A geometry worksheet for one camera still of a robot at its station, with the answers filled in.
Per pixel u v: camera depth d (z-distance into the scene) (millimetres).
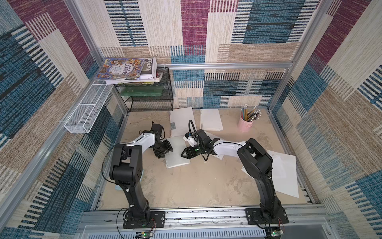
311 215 762
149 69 812
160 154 871
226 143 650
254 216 738
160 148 828
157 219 735
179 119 1214
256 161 541
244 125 1017
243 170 576
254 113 964
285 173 871
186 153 854
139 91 968
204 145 787
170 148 877
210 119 1123
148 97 1150
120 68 812
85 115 724
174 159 932
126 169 503
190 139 893
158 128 851
